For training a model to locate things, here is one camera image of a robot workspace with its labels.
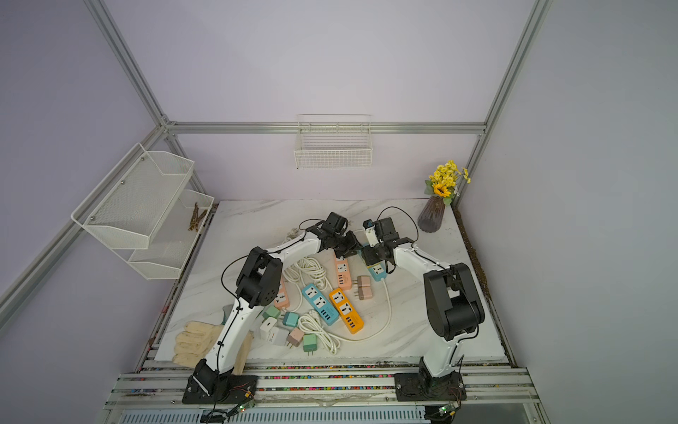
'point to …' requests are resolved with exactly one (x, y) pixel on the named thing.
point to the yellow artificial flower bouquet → (443, 181)
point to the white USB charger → (266, 328)
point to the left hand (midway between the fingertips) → (362, 249)
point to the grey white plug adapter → (278, 336)
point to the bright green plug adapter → (310, 343)
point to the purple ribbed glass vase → (430, 219)
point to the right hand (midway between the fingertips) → (373, 254)
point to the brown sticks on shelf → (196, 218)
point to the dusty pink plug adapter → (295, 337)
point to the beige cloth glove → (196, 343)
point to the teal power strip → (379, 270)
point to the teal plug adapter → (290, 319)
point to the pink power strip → (343, 273)
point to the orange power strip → (350, 315)
